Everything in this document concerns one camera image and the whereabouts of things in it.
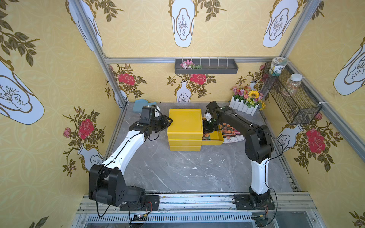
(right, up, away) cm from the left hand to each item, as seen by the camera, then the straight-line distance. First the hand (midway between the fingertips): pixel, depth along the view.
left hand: (166, 121), depth 84 cm
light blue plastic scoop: (-27, +14, +38) cm, 48 cm away
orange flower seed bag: (+42, -9, +16) cm, 46 cm away
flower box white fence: (+56, +10, +26) cm, 63 cm away
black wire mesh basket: (+76, +7, -5) cm, 76 cm away
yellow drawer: (+32, -12, +7) cm, 34 cm away
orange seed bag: (+25, -10, +8) cm, 28 cm away
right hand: (+26, -5, +11) cm, 28 cm away
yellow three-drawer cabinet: (+12, -6, -9) cm, 15 cm away
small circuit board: (-12, -49, -12) cm, 52 cm away
